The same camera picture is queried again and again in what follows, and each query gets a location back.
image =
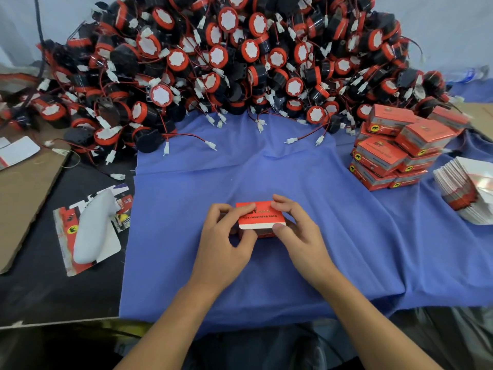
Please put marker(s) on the person's right hand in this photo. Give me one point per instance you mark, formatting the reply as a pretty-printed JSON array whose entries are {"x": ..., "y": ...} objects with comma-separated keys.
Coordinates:
[{"x": 308, "y": 246}]

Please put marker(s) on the pile of black red buzzers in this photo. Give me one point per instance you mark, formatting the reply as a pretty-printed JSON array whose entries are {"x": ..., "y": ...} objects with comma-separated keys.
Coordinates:
[{"x": 231, "y": 57}]

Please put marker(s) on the person's right forearm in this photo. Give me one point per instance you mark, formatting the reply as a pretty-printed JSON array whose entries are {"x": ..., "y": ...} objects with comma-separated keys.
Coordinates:
[{"x": 381, "y": 331}]

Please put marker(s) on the brown cardboard sheet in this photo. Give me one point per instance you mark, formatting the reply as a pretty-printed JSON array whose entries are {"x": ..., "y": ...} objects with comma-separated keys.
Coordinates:
[{"x": 481, "y": 119}]

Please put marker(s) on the clear plastic water bottle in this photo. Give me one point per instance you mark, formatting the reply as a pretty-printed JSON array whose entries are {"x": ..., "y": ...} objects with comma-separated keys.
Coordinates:
[{"x": 471, "y": 74}]

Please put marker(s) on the stack of box blanks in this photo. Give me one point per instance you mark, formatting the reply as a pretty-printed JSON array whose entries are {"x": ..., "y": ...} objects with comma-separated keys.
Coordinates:
[{"x": 466, "y": 192}]

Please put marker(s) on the blue table cloth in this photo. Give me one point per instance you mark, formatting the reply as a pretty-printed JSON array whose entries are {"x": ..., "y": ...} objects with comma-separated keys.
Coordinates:
[{"x": 400, "y": 242}]

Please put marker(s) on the person's left hand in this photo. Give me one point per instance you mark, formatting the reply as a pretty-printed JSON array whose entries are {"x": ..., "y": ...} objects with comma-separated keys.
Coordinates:
[{"x": 219, "y": 254}]

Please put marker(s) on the brown cardboard piece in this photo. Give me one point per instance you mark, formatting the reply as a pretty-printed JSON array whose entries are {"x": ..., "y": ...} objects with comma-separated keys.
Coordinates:
[{"x": 23, "y": 204}]

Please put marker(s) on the person's left forearm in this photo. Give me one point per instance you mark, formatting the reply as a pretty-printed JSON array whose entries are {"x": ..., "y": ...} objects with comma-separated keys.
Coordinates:
[{"x": 162, "y": 335}]

